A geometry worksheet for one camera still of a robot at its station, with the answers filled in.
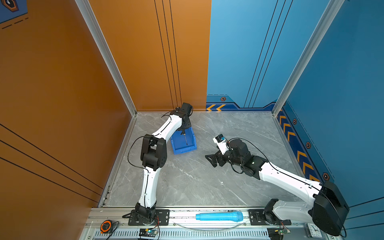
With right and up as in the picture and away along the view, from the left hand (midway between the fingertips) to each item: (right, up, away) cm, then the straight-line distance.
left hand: (185, 124), depth 101 cm
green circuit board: (-15, -52, -30) cm, 62 cm away
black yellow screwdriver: (0, -8, -4) cm, 9 cm away
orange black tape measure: (-34, -48, -32) cm, 67 cm away
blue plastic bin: (-1, -13, -5) cm, 14 cm away
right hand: (+16, -15, -22) cm, 31 cm away
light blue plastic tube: (+27, -44, -30) cm, 60 cm away
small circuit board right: (+49, -51, -31) cm, 77 cm away
